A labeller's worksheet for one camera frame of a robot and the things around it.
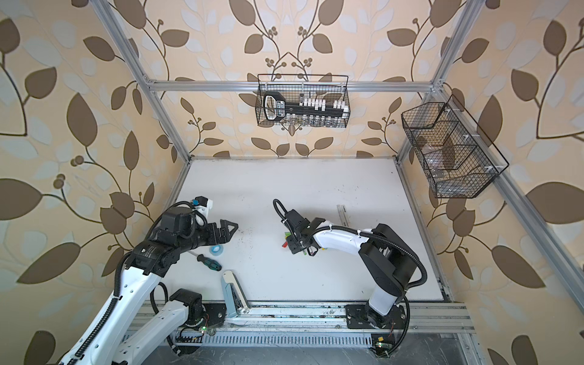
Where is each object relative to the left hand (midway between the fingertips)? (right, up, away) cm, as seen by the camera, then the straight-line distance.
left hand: (228, 225), depth 73 cm
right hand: (+22, -10, +15) cm, 29 cm away
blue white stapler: (+2, -26, +2) cm, 26 cm away
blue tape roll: (-9, -13, +16) cm, 22 cm away
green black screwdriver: (-10, -16, +11) cm, 22 cm away
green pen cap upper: (+18, -8, +20) cm, 28 cm away
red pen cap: (+18, -11, +17) cm, 27 cm away
